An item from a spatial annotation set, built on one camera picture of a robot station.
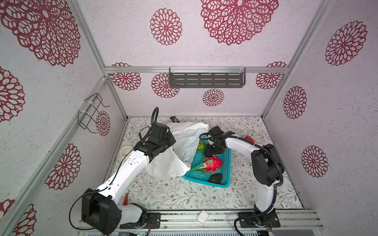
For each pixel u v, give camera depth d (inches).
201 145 37.3
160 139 23.7
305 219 29.9
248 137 39.3
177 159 26.8
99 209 15.2
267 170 20.2
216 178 32.7
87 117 29.7
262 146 21.4
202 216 29.7
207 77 37.0
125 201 31.4
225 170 36.3
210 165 33.6
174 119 45.9
